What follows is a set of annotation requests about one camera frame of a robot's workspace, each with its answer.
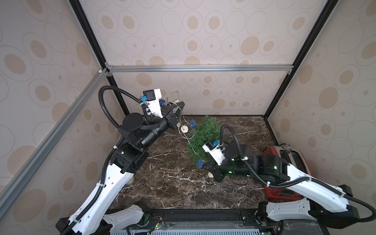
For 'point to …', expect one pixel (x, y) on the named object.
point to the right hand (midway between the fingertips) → (207, 163)
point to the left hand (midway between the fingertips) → (189, 104)
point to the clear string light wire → (176, 90)
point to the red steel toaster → (295, 158)
